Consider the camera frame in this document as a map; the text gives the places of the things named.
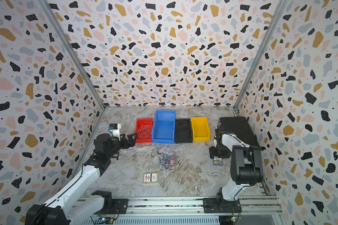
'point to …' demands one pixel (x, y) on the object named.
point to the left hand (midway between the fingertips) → (132, 134)
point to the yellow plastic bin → (201, 130)
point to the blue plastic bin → (164, 126)
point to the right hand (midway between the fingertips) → (218, 156)
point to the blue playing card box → (218, 161)
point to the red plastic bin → (143, 121)
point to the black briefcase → (240, 126)
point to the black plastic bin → (183, 131)
